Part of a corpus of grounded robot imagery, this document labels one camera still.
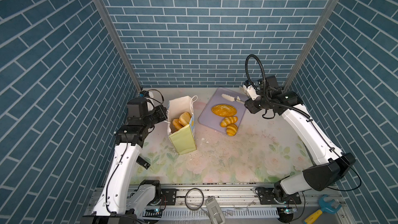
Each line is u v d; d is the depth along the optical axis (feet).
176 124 2.70
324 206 2.32
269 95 1.78
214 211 2.24
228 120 3.24
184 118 2.64
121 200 1.24
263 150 2.94
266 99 1.76
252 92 2.22
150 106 1.86
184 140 2.42
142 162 2.70
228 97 2.70
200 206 2.32
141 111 1.73
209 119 3.38
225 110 3.34
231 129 3.07
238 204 2.42
